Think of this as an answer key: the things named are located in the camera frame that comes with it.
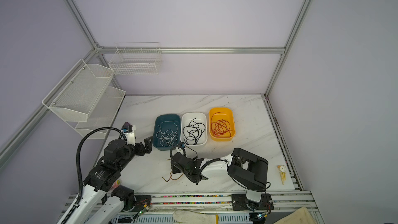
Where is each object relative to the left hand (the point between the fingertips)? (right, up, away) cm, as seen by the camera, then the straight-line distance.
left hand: (143, 138), depth 75 cm
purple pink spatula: (-22, +4, +28) cm, 36 cm away
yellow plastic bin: (+47, +10, +33) cm, 58 cm away
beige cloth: (+75, -35, -4) cm, 83 cm away
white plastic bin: (+17, +8, +27) cm, 33 cm away
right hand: (+12, -15, +8) cm, 21 cm away
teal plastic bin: (+5, +6, +26) cm, 27 cm away
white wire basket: (-15, +46, +21) cm, 53 cm away
